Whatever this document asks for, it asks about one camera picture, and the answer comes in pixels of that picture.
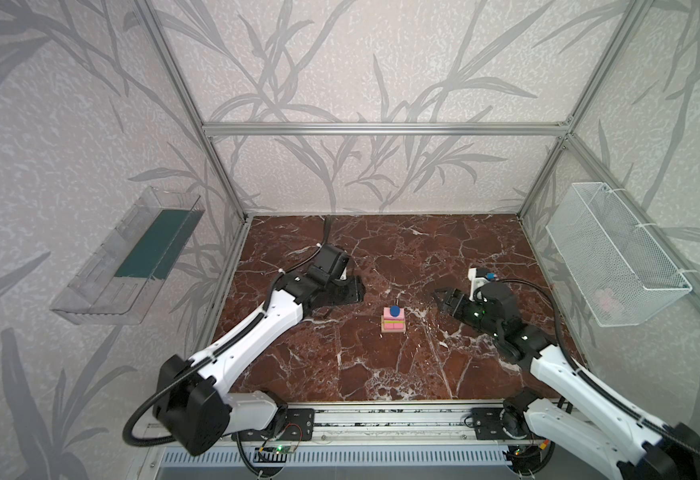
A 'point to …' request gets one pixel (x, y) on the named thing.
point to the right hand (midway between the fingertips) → (439, 287)
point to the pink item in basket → (605, 298)
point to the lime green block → (394, 321)
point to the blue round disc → (395, 310)
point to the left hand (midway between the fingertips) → (363, 283)
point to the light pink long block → (389, 317)
